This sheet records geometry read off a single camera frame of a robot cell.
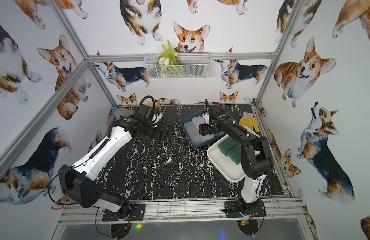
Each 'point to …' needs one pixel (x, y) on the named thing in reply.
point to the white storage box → (231, 171)
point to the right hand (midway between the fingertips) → (203, 129)
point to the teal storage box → (191, 123)
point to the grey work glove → (121, 112)
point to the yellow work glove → (247, 120)
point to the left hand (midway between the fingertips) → (164, 131)
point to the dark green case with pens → (227, 144)
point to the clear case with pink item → (197, 121)
